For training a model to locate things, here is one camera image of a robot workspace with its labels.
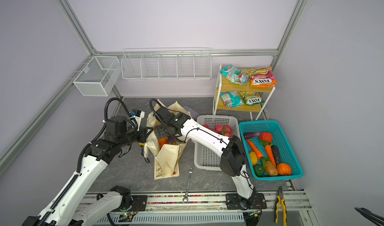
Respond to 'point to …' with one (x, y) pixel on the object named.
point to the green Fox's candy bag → (251, 98)
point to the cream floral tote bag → (168, 158)
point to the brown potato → (270, 169)
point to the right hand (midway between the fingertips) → (164, 131)
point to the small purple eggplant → (249, 135)
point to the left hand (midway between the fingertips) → (152, 131)
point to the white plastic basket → (205, 158)
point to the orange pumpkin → (284, 169)
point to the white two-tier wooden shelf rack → (223, 86)
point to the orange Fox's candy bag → (262, 77)
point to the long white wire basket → (166, 64)
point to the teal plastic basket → (287, 154)
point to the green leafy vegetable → (264, 160)
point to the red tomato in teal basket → (266, 136)
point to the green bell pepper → (259, 170)
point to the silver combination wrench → (185, 199)
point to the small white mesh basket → (96, 76)
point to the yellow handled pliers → (280, 198)
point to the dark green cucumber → (276, 154)
